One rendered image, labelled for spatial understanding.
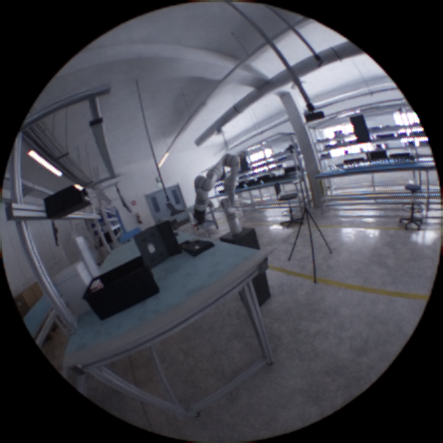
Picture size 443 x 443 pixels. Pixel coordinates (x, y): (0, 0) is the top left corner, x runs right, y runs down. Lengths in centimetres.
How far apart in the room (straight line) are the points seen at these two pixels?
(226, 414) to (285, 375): 50
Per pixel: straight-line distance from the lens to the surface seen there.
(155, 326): 49
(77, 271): 78
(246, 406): 132
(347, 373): 138
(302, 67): 375
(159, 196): 774
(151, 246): 87
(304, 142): 451
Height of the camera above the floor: 129
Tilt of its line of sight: 13 degrees down
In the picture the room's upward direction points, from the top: 19 degrees counter-clockwise
